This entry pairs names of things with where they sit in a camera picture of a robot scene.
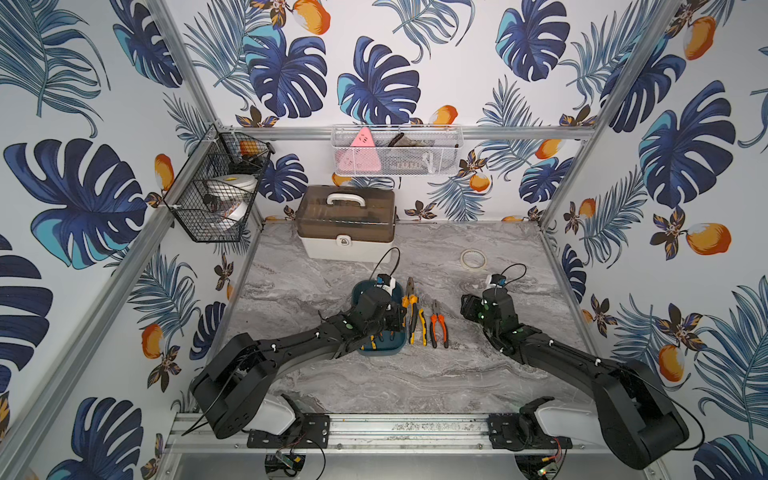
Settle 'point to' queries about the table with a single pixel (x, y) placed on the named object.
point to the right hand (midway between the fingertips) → (470, 297)
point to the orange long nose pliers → (444, 327)
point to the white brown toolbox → (346, 222)
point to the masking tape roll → (473, 259)
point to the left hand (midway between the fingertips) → (407, 306)
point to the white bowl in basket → (232, 192)
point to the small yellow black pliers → (373, 343)
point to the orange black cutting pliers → (410, 302)
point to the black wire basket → (222, 151)
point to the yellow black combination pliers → (422, 315)
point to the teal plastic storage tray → (359, 286)
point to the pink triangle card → (361, 157)
